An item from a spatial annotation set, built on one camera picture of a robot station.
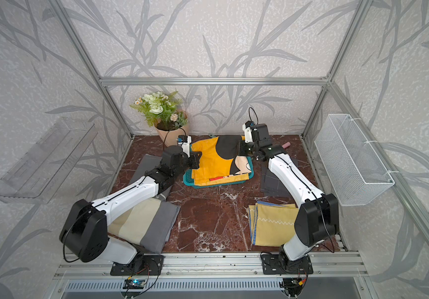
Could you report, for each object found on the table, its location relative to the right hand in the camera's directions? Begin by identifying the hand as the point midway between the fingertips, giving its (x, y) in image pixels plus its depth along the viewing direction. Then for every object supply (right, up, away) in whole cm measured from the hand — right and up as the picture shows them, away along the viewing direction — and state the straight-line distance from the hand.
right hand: (236, 144), depth 84 cm
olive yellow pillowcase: (+17, -37, 0) cm, 40 cm away
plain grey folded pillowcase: (-50, -10, +23) cm, 56 cm away
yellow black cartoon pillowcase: (-7, -7, 0) cm, 10 cm away
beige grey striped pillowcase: (-40, -36, -2) cm, 54 cm away
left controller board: (-40, -54, -14) cm, 69 cm away
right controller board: (+21, -55, -14) cm, 60 cm away
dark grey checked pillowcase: (+18, -21, +12) cm, 31 cm away
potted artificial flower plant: (-35, +17, +9) cm, 40 cm away
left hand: (-16, -4, -1) cm, 16 cm away
